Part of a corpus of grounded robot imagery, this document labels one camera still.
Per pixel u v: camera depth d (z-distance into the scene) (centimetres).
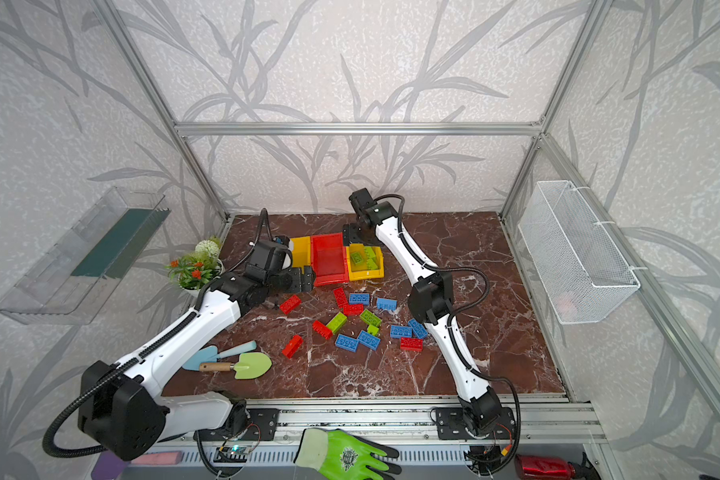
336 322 89
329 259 105
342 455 69
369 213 72
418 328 89
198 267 86
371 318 91
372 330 87
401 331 89
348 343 86
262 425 73
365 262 102
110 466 68
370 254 105
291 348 85
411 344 87
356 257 104
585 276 61
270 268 63
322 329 87
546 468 66
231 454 72
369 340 87
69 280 64
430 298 63
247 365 84
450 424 74
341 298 95
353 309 93
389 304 94
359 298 95
